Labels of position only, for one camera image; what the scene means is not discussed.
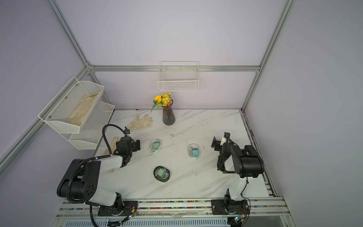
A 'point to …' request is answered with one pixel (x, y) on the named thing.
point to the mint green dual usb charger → (156, 145)
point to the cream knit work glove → (145, 121)
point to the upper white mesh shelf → (71, 108)
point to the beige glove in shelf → (86, 102)
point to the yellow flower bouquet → (164, 100)
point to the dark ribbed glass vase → (168, 117)
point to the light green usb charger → (161, 173)
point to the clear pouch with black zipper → (159, 178)
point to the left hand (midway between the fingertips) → (129, 142)
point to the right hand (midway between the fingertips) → (221, 139)
